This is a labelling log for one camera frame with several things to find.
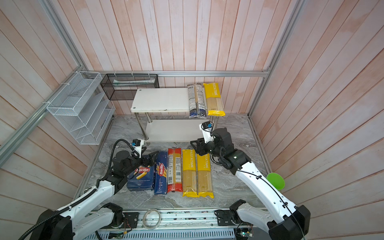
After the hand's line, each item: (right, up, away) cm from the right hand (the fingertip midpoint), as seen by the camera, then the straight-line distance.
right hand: (194, 141), depth 73 cm
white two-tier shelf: (-24, +18, +50) cm, 58 cm away
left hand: (-23, -7, +9) cm, 26 cm away
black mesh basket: (-48, +36, +30) cm, 68 cm away
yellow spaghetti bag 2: (+6, -26, +11) cm, 28 cm away
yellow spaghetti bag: (-2, -22, +13) cm, 26 cm away
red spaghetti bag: (-11, -24, +11) cm, 28 cm away
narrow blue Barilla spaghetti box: (-19, -22, +12) cm, 31 cm away
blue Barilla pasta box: (-28, -21, +7) cm, 36 cm away
